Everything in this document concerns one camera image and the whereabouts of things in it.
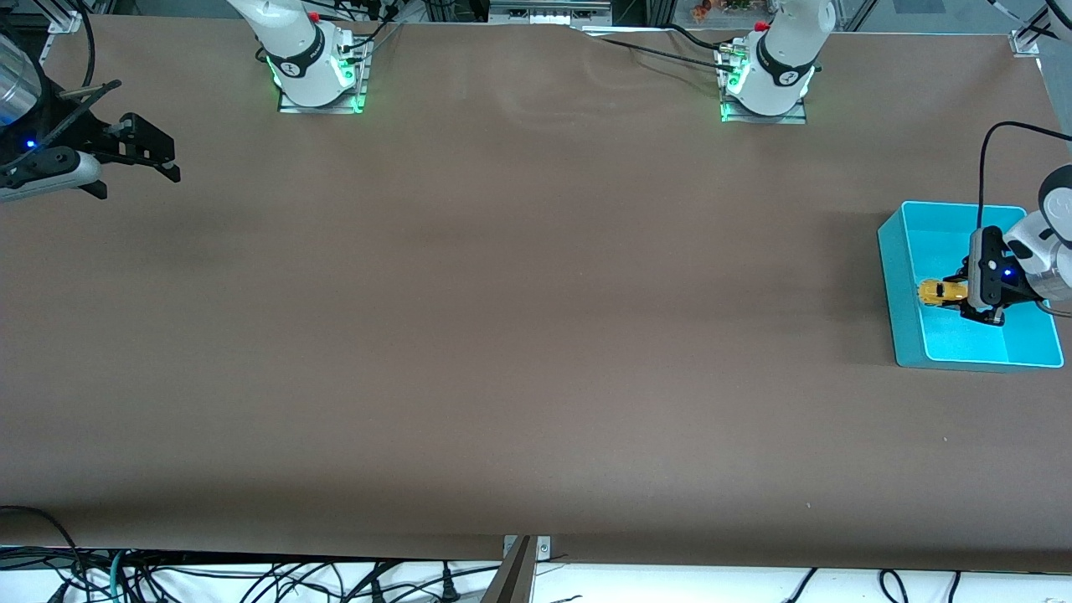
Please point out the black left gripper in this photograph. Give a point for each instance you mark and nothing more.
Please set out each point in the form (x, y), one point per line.
(1017, 293)

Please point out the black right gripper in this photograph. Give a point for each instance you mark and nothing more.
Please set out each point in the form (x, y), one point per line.
(52, 126)

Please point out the yellow beetle toy car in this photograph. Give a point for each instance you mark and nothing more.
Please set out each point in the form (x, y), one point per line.
(934, 293)

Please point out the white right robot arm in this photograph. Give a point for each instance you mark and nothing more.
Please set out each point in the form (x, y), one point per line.
(297, 59)

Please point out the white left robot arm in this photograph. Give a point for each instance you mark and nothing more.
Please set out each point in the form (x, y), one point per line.
(783, 59)

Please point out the turquoise plastic bin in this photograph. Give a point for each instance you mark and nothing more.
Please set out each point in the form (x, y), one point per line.
(963, 343)

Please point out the white power strip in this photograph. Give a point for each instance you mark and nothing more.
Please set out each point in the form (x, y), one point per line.
(364, 10)

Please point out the small orange figure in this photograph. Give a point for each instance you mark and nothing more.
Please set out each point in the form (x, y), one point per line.
(702, 8)

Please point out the dark metal stand bar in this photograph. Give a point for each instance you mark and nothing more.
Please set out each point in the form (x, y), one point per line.
(511, 582)

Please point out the aluminium corner bracket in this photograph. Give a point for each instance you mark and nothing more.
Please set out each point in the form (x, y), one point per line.
(65, 21)
(1023, 43)

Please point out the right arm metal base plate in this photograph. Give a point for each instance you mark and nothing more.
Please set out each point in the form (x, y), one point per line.
(293, 106)

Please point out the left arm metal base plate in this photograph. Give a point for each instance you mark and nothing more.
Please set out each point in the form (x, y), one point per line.
(796, 118)

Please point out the grey metal enclosure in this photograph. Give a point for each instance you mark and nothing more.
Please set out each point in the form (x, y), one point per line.
(548, 10)

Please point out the small silver edge bracket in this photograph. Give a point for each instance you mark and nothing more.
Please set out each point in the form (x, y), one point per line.
(543, 548)

